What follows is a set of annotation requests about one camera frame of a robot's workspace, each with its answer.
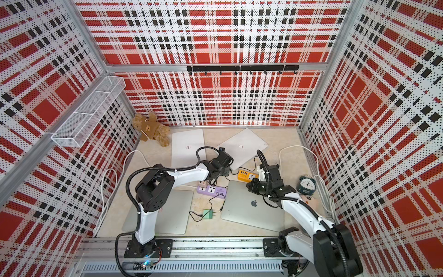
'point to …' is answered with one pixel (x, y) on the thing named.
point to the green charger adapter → (209, 215)
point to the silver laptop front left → (176, 219)
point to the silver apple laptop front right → (241, 205)
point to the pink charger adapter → (203, 183)
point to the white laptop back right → (243, 146)
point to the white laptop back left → (184, 146)
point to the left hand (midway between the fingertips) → (226, 167)
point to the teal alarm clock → (306, 185)
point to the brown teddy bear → (150, 128)
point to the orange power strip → (247, 176)
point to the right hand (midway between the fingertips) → (249, 184)
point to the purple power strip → (218, 191)
